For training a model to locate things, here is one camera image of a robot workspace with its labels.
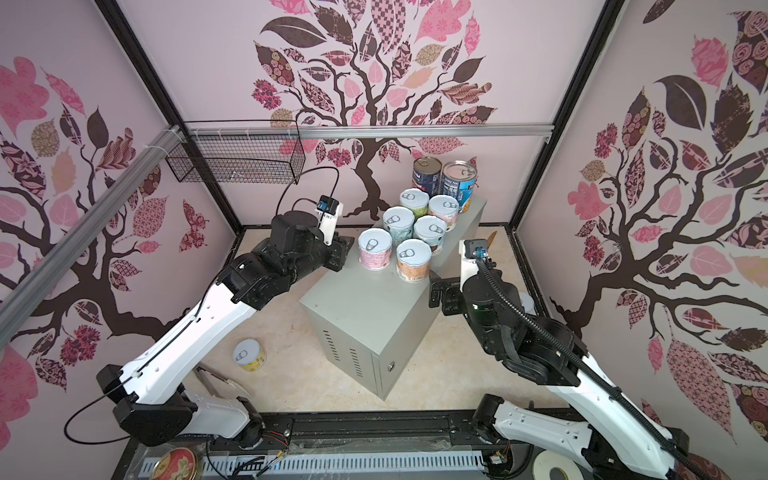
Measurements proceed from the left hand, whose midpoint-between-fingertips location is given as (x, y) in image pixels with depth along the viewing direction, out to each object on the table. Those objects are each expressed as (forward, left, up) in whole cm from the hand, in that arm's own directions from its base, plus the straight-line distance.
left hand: (344, 241), depth 68 cm
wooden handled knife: (+32, -51, -35) cm, 70 cm away
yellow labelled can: (-15, +29, -31) cm, 45 cm away
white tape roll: (-39, -48, -34) cm, 71 cm away
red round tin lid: (-40, +38, -32) cm, 64 cm away
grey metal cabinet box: (-19, -8, -2) cm, 21 cm away
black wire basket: (+63, +55, -19) cm, 85 cm away
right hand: (-10, -23, +3) cm, 25 cm away
